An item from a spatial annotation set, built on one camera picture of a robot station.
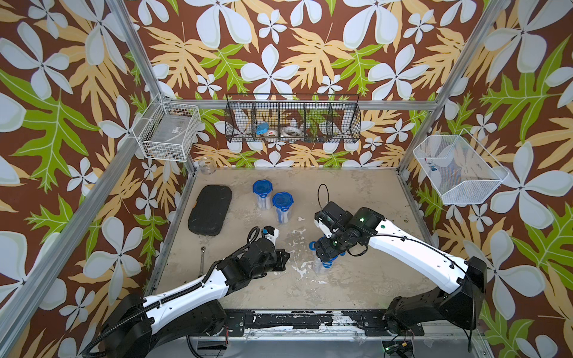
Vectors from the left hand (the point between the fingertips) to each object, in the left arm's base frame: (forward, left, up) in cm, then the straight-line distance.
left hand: (293, 253), depth 78 cm
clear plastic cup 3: (+27, +13, -8) cm, 31 cm away
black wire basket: (+55, 0, +20) cm, 58 cm away
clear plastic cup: (-2, -11, -9) cm, 14 cm away
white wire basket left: (+41, +49, +22) cm, 68 cm away
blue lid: (+30, +13, +1) cm, 32 cm away
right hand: (0, -11, +3) cm, 11 cm away
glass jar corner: (+56, +47, -12) cm, 74 cm away
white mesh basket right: (+27, -62, +16) cm, 70 cm away
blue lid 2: (+25, +4, -2) cm, 25 cm away
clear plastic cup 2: (+19, +4, -7) cm, 21 cm away
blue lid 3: (-5, -11, +4) cm, 13 cm away
